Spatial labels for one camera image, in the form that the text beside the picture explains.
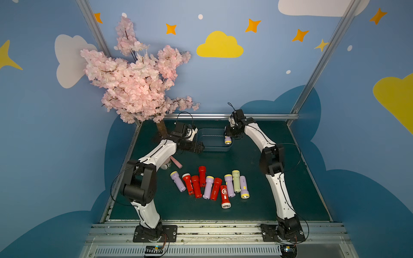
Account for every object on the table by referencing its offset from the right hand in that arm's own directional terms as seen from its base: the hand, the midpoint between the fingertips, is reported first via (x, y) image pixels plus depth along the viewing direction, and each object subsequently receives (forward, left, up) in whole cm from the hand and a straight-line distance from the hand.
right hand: (228, 132), depth 107 cm
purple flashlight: (-32, +31, -3) cm, 45 cm away
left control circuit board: (-67, +35, -9) cm, 76 cm away
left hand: (-16, +19, +6) cm, 26 cm away
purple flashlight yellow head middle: (-40, +12, -5) cm, 42 cm away
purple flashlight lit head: (-40, -9, -4) cm, 41 cm away
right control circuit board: (-63, -28, -10) cm, 70 cm away
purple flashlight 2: (-33, 0, -3) cm, 33 cm away
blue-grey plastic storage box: (-1, +10, -7) cm, 12 cm away
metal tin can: (-27, +37, -3) cm, 46 cm away
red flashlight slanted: (-37, +6, -3) cm, 38 cm away
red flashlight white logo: (-45, +2, -4) cm, 45 cm away
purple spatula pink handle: (-25, +30, -5) cm, 39 cm away
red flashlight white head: (-34, +24, -3) cm, 41 cm away
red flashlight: (-34, +19, -3) cm, 39 cm away
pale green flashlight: (-29, -4, -3) cm, 30 cm away
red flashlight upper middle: (-31, +15, -4) cm, 35 cm away
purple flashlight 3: (-7, 0, -1) cm, 7 cm away
